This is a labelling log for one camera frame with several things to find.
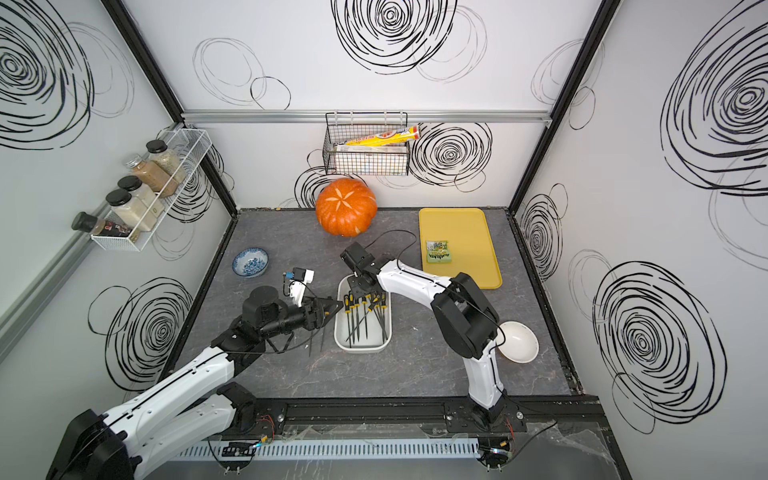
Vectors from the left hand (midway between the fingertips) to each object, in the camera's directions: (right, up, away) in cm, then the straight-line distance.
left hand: (337, 305), depth 75 cm
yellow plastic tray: (+39, +16, +36) cm, 55 cm away
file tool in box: (+1, -6, +17) cm, 18 cm away
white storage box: (+6, -9, +14) cm, 18 cm away
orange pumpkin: (-2, +28, +28) cm, 40 cm away
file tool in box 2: (+5, -4, +19) cm, 20 cm away
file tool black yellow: (-10, -14, +12) cm, 21 cm away
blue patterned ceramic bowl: (-35, +8, +27) cm, 45 cm away
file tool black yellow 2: (+2, -5, +19) cm, 19 cm away
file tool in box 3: (+8, -4, +13) cm, 15 cm away
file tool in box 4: (+10, -4, +17) cm, 20 cm away
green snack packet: (+31, +12, +33) cm, 46 cm away
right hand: (+5, +3, +17) cm, 18 cm away
